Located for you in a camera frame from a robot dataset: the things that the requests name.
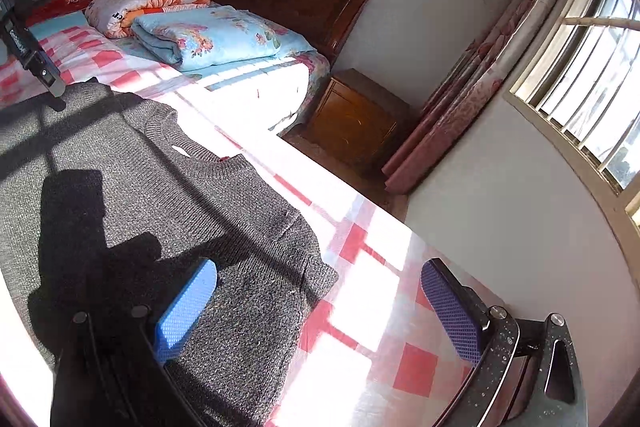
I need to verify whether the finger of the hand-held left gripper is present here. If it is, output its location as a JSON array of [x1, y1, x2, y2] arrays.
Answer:
[[47, 79, 67, 112]]

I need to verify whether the light blue cloth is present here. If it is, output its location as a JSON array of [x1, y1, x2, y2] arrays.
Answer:
[[30, 11, 91, 38]]

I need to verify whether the barred window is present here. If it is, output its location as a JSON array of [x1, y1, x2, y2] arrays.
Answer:
[[502, 0, 640, 228]]

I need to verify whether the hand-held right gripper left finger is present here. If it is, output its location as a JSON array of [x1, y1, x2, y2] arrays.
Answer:
[[50, 258, 218, 427]]

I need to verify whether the blue floral folded quilt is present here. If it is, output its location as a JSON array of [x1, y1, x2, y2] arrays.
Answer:
[[131, 5, 318, 72]]

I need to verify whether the dark grey striped knit sweater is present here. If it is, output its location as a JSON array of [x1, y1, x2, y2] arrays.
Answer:
[[0, 77, 340, 427]]

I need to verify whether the orange floral folded quilt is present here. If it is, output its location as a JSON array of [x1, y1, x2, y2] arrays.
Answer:
[[84, 0, 211, 40]]

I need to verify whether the pink floral curtain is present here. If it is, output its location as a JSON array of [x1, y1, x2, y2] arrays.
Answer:
[[382, 0, 601, 195]]

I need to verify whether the pink checkered bed sheet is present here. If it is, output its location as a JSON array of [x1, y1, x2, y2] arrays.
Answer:
[[0, 24, 501, 427]]

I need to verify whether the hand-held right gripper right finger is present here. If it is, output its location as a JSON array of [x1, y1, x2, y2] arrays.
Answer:
[[421, 258, 588, 427]]

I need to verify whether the wooden nightstand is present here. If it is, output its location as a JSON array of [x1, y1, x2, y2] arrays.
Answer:
[[305, 68, 411, 158]]

